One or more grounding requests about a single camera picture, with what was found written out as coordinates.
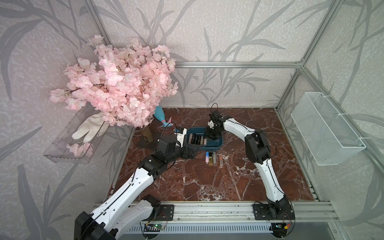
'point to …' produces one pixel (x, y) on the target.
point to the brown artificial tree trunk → (147, 133)
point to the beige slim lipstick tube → (202, 140)
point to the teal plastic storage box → (212, 144)
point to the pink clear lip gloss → (221, 159)
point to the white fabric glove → (94, 125)
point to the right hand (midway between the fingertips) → (204, 137)
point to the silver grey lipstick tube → (214, 157)
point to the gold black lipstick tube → (210, 158)
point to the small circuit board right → (279, 230)
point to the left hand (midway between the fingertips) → (193, 146)
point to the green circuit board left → (153, 227)
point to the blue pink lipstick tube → (207, 158)
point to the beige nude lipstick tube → (190, 139)
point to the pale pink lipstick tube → (205, 141)
